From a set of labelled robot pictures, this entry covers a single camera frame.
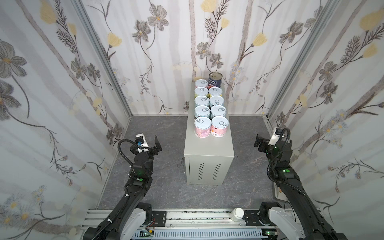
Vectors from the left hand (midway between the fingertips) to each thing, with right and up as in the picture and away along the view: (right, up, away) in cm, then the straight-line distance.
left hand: (144, 134), depth 76 cm
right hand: (+64, 0, 0) cm, 64 cm away
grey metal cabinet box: (+32, -11, -12) cm, 36 cm away
